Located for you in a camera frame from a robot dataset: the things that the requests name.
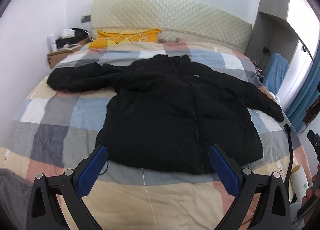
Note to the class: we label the person right hand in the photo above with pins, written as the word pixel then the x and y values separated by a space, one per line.
pixel 310 193

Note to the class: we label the white spray bottle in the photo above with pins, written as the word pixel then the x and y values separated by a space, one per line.
pixel 52 43

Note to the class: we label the bottles beside bed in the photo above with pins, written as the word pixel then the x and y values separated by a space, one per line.
pixel 258 71

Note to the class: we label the white device on nightstand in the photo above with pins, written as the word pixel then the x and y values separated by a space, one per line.
pixel 71 46

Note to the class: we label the blue covered chair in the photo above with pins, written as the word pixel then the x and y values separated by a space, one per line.
pixel 275 73

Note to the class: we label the black bag on nightstand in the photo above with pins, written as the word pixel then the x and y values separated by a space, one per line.
pixel 79 35

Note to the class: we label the colourful checkered quilt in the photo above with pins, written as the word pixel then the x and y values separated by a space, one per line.
pixel 53 131

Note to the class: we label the yellow pillow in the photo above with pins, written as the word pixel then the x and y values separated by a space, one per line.
pixel 107 39

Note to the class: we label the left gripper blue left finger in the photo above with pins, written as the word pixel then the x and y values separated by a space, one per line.
pixel 44 211

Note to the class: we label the blue curtain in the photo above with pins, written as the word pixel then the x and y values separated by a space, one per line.
pixel 306 96

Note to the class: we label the brown wooden nightstand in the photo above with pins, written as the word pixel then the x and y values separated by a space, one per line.
pixel 55 57

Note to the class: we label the beige quilted headboard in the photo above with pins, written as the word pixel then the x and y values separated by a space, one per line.
pixel 177 19

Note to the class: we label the black puffer jacket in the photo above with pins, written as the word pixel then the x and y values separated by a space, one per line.
pixel 168 111

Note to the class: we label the wall power socket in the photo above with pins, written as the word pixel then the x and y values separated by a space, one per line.
pixel 86 18

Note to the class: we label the white bottle with green print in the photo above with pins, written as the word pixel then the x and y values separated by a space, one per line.
pixel 299 182

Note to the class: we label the white tissue box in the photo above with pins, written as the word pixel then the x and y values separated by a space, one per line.
pixel 68 33

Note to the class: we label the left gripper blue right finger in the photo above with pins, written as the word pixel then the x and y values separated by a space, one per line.
pixel 273 209

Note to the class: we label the grey white wardrobe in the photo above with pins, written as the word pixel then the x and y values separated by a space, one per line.
pixel 291 29

